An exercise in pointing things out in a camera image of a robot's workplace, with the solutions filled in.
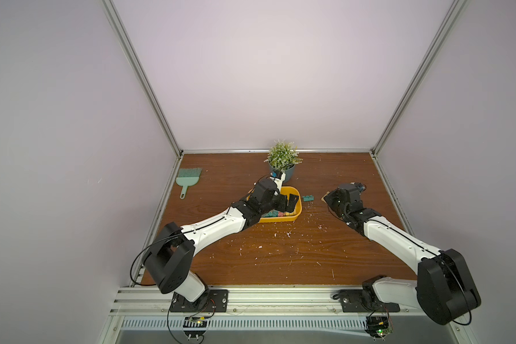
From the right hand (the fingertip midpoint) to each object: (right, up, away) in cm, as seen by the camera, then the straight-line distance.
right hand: (327, 190), depth 87 cm
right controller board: (+11, -43, -19) cm, 48 cm away
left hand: (-15, -1, -6) cm, 16 cm away
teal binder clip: (-5, -5, +13) cm, 15 cm away
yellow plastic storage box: (-16, -2, +14) cm, 21 cm away
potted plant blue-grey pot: (-18, +15, +8) cm, 24 cm away
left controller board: (-50, -45, -16) cm, 70 cm away
